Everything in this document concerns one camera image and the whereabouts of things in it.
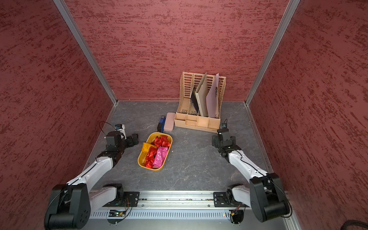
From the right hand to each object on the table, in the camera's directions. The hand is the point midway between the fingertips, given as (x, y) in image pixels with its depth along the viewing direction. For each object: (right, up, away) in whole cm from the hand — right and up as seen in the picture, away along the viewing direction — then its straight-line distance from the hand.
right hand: (222, 139), depth 90 cm
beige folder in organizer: (-13, +29, +2) cm, 32 cm away
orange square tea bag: (-48, -4, -5) cm, 48 cm away
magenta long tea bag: (-39, -9, -8) cm, 40 cm away
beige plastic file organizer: (-23, +15, +11) cm, 29 cm away
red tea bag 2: (-44, -10, -8) cm, 46 cm away
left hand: (-59, +1, -1) cm, 59 cm away
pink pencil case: (-36, +11, +14) cm, 40 cm away
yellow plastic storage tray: (-34, 0, +2) cm, 34 cm away
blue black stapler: (-42, +8, +12) cm, 45 cm away
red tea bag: (-39, -1, 0) cm, 39 cm away
